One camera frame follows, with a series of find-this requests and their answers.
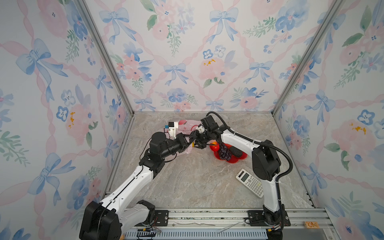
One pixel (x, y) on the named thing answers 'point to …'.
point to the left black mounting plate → (161, 218)
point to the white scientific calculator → (251, 182)
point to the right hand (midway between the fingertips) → (186, 142)
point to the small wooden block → (311, 225)
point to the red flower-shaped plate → (216, 154)
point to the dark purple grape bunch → (224, 153)
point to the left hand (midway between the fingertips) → (197, 135)
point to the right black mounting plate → (256, 218)
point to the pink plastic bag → (187, 127)
